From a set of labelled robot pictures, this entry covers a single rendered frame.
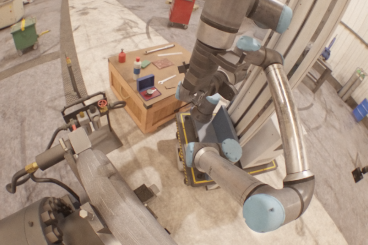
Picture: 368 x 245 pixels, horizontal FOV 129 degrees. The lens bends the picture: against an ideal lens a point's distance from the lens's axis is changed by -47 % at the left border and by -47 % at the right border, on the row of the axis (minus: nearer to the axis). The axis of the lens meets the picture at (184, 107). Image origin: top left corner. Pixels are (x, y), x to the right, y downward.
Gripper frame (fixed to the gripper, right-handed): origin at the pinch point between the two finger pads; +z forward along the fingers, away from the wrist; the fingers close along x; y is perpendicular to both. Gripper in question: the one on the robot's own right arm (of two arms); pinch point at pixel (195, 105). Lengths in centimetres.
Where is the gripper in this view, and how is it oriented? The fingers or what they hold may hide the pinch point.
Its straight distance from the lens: 49.4
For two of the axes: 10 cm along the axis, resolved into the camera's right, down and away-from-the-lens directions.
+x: -7.1, 3.8, -5.9
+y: -6.6, -6.5, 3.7
